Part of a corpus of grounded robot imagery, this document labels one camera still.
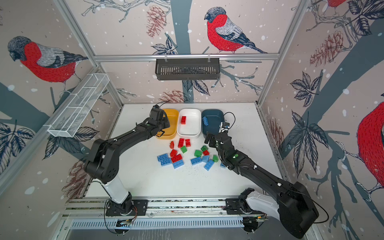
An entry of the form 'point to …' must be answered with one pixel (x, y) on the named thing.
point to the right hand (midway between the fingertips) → (212, 135)
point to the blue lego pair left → (164, 159)
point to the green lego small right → (215, 158)
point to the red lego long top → (181, 143)
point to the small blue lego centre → (205, 158)
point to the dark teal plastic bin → (215, 117)
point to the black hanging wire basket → (170, 69)
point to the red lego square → (188, 142)
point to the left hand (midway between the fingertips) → (166, 119)
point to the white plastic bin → (192, 129)
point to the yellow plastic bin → (172, 132)
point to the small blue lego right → (222, 165)
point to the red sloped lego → (172, 144)
